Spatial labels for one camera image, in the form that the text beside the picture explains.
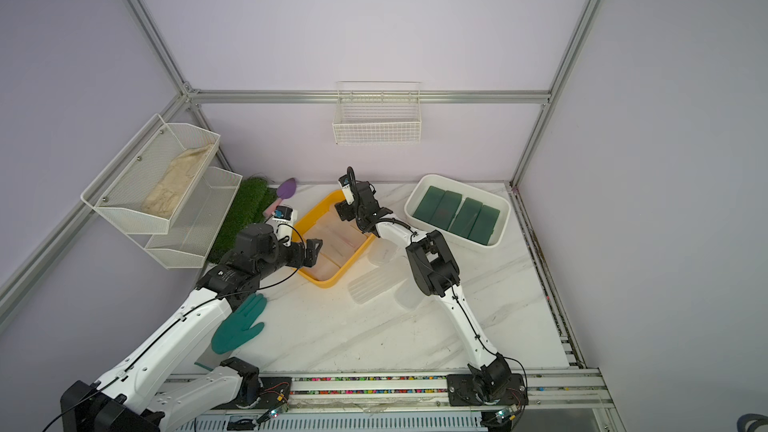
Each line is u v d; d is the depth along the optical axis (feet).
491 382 2.09
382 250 3.25
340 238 3.33
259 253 1.91
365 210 2.77
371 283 3.02
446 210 3.62
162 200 2.45
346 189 3.06
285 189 3.88
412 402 2.40
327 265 3.05
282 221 2.20
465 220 3.56
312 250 2.30
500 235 3.19
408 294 2.97
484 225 3.43
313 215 3.41
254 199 3.51
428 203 3.67
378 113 3.45
